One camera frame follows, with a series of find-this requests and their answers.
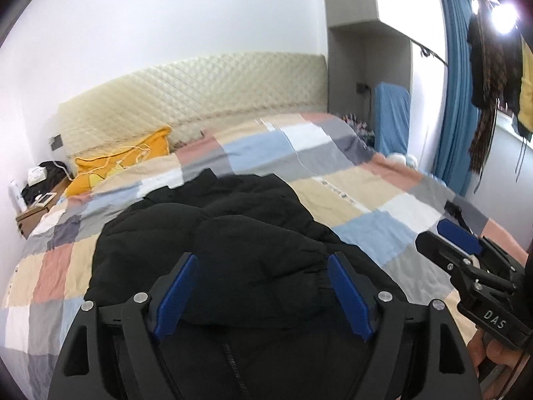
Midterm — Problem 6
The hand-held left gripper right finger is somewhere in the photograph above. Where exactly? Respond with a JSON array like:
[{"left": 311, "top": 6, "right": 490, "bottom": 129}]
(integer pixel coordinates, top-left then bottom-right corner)
[{"left": 327, "top": 252, "right": 479, "bottom": 400}]

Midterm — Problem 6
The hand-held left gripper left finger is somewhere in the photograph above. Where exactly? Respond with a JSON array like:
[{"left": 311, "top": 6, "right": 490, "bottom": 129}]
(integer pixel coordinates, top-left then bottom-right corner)
[{"left": 48, "top": 252, "right": 200, "bottom": 400}]

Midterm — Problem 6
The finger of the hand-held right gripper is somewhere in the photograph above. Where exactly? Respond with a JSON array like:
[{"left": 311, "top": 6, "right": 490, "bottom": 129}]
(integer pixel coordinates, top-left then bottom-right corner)
[
  {"left": 415, "top": 232, "right": 479, "bottom": 278},
  {"left": 436, "top": 219, "right": 526, "bottom": 278}
]

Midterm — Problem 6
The black puffer jacket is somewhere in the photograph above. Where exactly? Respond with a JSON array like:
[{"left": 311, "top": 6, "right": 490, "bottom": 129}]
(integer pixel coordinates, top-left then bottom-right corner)
[{"left": 83, "top": 169, "right": 413, "bottom": 400}]

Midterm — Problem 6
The person's right hand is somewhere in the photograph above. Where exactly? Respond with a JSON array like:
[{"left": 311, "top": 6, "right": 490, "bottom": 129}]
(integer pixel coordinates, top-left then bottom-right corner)
[{"left": 466, "top": 331, "right": 525, "bottom": 388}]

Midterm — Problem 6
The patchwork bed quilt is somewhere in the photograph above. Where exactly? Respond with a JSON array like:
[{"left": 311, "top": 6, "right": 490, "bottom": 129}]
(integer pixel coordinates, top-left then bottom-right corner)
[{"left": 0, "top": 112, "right": 527, "bottom": 400}]

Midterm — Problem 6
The white and blue plush toy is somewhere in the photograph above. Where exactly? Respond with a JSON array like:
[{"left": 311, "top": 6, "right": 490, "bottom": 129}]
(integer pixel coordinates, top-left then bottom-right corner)
[{"left": 389, "top": 153, "right": 421, "bottom": 171}]

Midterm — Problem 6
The blue curtain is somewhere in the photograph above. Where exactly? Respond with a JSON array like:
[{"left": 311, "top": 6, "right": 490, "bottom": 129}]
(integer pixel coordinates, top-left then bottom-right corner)
[{"left": 433, "top": 0, "right": 484, "bottom": 196}]

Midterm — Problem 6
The row of small bottles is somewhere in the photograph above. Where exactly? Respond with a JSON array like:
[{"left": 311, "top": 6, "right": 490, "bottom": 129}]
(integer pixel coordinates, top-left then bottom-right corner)
[{"left": 341, "top": 112, "right": 375, "bottom": 146}]

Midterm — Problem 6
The yellow pillow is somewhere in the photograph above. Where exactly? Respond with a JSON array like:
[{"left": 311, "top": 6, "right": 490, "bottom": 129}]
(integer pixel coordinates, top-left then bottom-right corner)
[{"left": 64, "top": 126, "right": 172, "bottom": 197}]

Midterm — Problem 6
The dark patterned hanging garment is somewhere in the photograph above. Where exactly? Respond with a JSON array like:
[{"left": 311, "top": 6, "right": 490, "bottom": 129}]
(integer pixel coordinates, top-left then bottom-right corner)
[{"left": 466, "top": 6, "right": 523, "bottom": 173}]

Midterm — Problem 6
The wooden nightstand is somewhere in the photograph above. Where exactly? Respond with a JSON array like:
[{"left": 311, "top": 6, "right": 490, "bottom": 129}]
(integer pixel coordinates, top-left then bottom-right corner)
[{"left": 16, "top": 177, "right": 71, "bottom": 239}]

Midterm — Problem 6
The yellow hanging garment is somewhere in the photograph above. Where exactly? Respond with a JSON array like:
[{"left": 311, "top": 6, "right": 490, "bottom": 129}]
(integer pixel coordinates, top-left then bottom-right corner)
[{"left": 518, "top": 35, "right": 533, "bottom": 115}]

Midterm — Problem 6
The black bag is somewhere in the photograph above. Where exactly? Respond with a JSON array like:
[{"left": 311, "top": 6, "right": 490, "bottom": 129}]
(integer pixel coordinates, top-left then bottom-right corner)
[{"left": 22, "top": 160, "right": 69, "bottom": 201}]

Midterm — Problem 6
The black rod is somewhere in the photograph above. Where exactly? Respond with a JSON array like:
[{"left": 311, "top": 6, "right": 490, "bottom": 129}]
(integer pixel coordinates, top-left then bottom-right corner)
[{"left": 410, "top": 37, "right": 450, "bottom": 67}]

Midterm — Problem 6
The white bottle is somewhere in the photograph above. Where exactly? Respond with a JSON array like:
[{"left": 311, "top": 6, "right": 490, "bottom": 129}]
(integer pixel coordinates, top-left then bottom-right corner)
[{"left": 8, "top": 180, "right": 23, "bottom": 211}]

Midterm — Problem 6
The cream quilted headboard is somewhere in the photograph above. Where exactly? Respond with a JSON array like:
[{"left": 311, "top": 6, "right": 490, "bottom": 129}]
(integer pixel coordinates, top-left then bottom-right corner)
[{"left": 56, "top": 53, "right": 327, "bottom": 163}]

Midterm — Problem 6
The black clip cable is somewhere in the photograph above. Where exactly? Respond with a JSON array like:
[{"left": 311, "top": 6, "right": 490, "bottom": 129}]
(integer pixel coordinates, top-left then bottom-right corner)
[{"left": 445, "top": 201, "right": 469, "bottom": 234}]

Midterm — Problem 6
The white charging cable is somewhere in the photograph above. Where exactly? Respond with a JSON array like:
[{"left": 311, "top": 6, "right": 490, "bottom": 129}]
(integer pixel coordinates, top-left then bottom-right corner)
[{"left": 77, "top": 144, "right": 153, "bottom": 176}]

